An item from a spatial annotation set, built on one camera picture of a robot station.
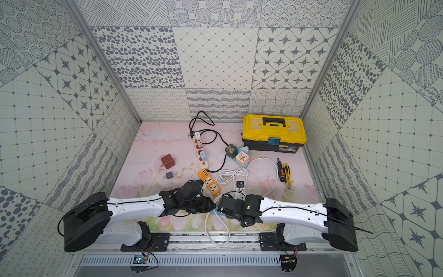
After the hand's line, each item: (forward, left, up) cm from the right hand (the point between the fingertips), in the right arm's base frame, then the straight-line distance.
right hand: (237, 209), depth 77 cm
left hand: (+3, +10, -2) cm, 11 cm away
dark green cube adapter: (+31, +3, +2) cm, 32 cm away
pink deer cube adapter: (+25, -3, +3) cm, 26 cm away
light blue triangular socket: (+25, -6, -4) cm, 26 cm away
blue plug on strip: (+29, +19, +1) cm, 34 cm away
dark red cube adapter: (+26, +39, -1) cm, 46 cm away
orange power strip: (+16, +15, -4) cm, 22 cm away
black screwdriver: (+22, -25, -5) cm, 34 cm away
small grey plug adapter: (+19, +38, -4) cm, 42 cm away
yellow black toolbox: (+38, -24, +10) cm, 46 cm away
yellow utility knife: (+22, -29, -6) cm, 36 cm away
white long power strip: (+36, +22, -1) cm, 43 cm away
